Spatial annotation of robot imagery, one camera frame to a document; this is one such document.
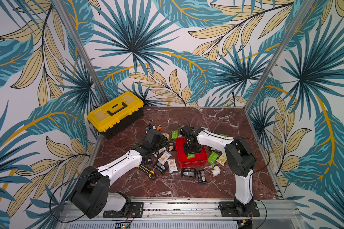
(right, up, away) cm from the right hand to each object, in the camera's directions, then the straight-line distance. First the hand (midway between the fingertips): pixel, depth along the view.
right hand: (189, 151), depth 95 cm
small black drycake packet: (-12, +3, +1) cm, 13 cm away
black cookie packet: (-18, -8, -8) cm, 22 cm away
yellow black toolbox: (-47, +24, -2) cm, 53 cm away
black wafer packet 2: (+6, -13, -11) cm, 18 cm away
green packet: (-10, +10, +6) cm, 15 cm away
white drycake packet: (-17, -4, -5) cm, 18 cm away
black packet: (+7, +8, -32) cm, 34 cm away
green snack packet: (+14, -3, -5) cm, 15 cm away
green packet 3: (+27, +10, +7) cm, 30 cm away
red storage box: (+7, -4, -5) cm, 9 cm away
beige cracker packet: (-16, +10, +6) cm, 20 cm away
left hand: (-15, +8, -9) cm, 20 cm away
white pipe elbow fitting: (+14, -10, -10) cm, 20 cm away
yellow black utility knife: (-24, -11, -11) cm, 28 cm away
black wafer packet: (0, -10, -10) cm, 15 cm away
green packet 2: (+1, -3, -2) cm, 4 cm away
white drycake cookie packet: (-11, -8, -7) cm, 15 cm away
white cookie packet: (-17, +4, -17) cm, 24 cm away
